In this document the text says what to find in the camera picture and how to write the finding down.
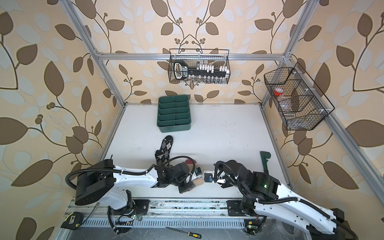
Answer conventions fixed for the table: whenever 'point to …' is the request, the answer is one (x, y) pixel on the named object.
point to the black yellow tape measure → (72, 221)
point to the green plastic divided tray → (174, 113)
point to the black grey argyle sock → (162, 156)
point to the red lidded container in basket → (277, 93)
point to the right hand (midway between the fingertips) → (217, 166)
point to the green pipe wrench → (264, 155)
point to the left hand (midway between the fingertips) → (195, 182)
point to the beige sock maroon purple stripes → (192, 163)
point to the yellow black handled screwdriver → (197, 236)
